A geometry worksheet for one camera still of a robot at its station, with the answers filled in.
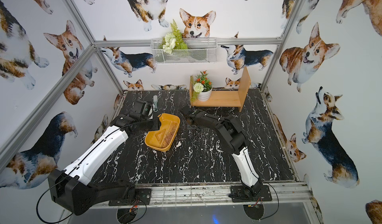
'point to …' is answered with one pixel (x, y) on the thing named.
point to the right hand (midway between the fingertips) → (198, 121)
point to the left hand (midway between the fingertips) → (157, 120)
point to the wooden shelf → (224, 98)
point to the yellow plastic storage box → (161, 140)
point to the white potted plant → (202, 87)
